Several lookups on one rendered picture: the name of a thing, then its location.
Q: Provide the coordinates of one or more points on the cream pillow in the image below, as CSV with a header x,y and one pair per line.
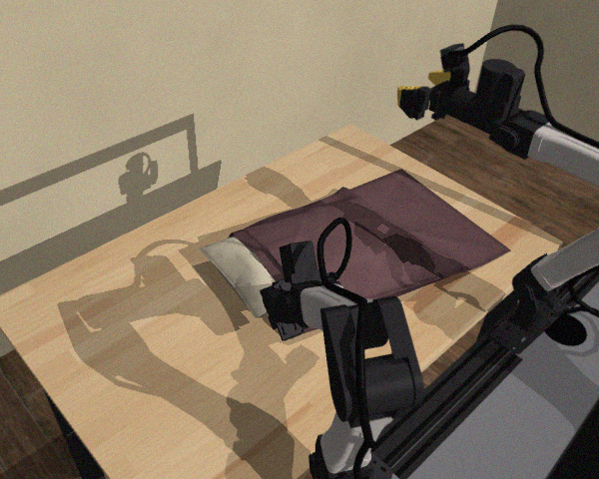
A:
x,y
242,270

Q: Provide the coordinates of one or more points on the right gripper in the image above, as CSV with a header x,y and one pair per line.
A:
x,y
414,102

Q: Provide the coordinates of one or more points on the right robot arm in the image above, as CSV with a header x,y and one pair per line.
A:
x,y
528,135

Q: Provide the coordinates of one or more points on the maroon pillowcase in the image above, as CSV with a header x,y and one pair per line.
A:
x,y
384,238

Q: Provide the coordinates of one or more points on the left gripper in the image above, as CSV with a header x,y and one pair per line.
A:
x,y
273,302

